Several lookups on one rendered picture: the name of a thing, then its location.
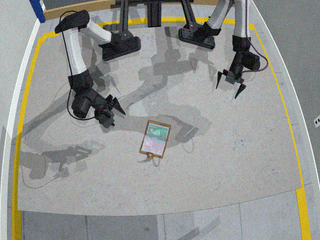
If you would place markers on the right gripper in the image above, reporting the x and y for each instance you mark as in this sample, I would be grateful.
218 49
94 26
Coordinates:
108 104

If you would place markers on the clear plastic sheet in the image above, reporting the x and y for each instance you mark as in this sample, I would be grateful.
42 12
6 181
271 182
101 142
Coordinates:
153 145

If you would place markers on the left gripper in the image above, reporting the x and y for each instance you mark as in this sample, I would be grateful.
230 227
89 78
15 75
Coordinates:
233 72

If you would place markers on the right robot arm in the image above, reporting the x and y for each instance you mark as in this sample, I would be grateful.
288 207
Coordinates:
110 43

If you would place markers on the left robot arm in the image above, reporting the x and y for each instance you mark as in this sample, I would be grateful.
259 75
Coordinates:
212 27

